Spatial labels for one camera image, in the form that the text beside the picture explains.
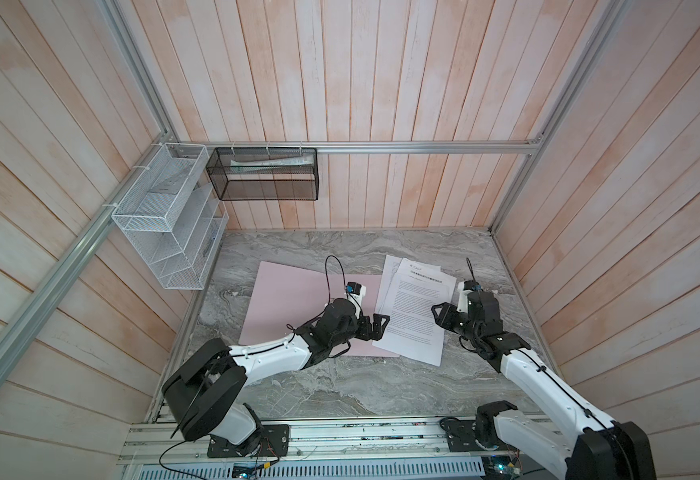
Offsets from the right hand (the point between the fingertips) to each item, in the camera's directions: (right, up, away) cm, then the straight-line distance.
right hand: (436, 307), depth 86 cm
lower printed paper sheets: (-4, +5, +18) cm, 19 cm away
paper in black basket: (-58, +43, +4) cm, 73 cm away
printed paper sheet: (-5, -10, +6) cm, 13 cm away
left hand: (-18, -4, -4) cm, 19 cm away
